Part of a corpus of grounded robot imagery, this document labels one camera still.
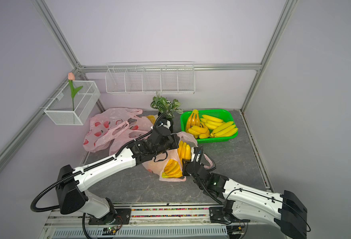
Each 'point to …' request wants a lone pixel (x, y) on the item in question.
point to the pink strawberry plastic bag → (114, 128)
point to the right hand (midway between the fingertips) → (183, 159)
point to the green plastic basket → (224, 114)
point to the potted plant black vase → (166, 108)
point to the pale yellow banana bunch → (211, 122)
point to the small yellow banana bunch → (201, 132)
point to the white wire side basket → (65, 110)
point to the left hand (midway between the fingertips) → (181, 139)
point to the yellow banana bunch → (225, 130)
